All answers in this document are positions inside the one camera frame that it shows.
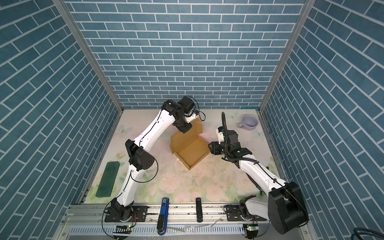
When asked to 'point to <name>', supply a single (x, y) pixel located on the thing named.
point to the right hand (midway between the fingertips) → (211, 143)
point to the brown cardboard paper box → (189, 147)
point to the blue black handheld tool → (162, 223)
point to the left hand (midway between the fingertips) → (185, 128)
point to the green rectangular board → (108, 179)
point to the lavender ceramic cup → (249, 122)
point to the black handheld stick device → (199, 210)
